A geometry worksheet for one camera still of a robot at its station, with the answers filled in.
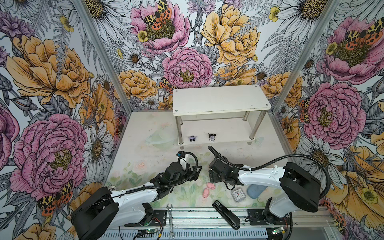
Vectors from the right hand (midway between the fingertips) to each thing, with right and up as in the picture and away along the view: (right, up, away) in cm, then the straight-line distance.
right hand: (218, 178), depth 87 cm
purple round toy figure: (-15, +22, +7) cm, 28 cm away
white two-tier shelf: (+13, +38, +25) cm, 47 cm away
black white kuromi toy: (-3, +23, +6) cm, 24 cm away
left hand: (-13, +6, -4) cm, 15 cm away
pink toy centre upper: (-4, -2, -4) cm, 7 cm away
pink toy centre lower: (-7, -5, -6) cm, 11 cm away
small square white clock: (+10, -6, -8) cm, 14 cm away
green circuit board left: (-34, -19, -16) cm, 42 cm away
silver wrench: (-24, -20, -17) cm, 35 cm away
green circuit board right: (+26, -19, -16) cm, 36 cm away
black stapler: (+4, -12, -18) cm, 22 cm away
